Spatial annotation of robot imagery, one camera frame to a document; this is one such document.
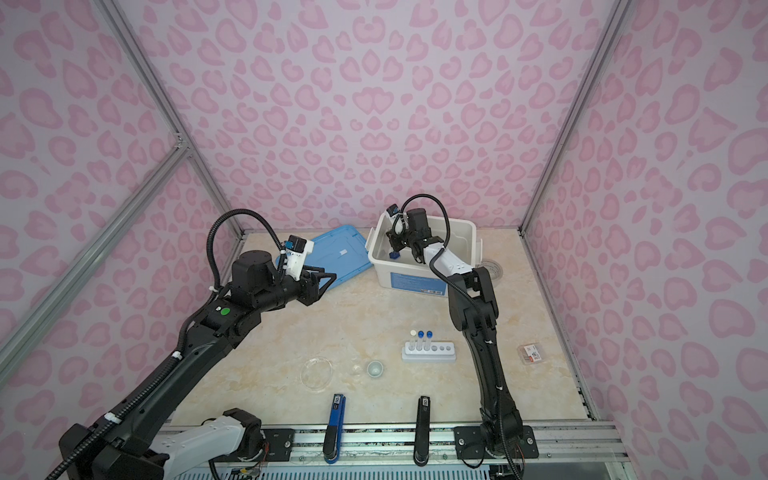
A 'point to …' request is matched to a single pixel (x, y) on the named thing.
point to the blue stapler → (334, 430)
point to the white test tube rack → (429, 351)
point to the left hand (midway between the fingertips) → (330, 269)
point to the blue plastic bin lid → (343, 251)
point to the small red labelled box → (531, 353)
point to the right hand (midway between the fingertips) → (394, 227)
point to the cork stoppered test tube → (412, 343)
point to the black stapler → (421, 453)
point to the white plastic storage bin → (407, 275)
